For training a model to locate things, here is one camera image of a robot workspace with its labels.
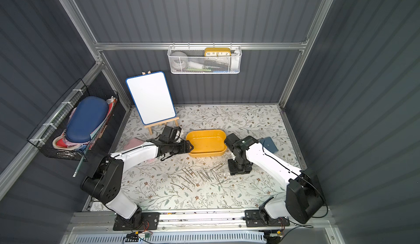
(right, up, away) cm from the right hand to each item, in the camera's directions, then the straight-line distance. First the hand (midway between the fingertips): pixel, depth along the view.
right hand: (238, 172), depth 80 cm
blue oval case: (-65, +26, -13) cm, 71 cm away
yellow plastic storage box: (-16, +11, +22) cm, 29 cm away
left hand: (-25, +9, +11) cm, 29 cm away
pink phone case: (-62, +12, +20) cm, 66 cm away
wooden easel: (-51, +22, +20) cm, 59 cm away
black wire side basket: (-76, +19, -17) cm, 80 cm away
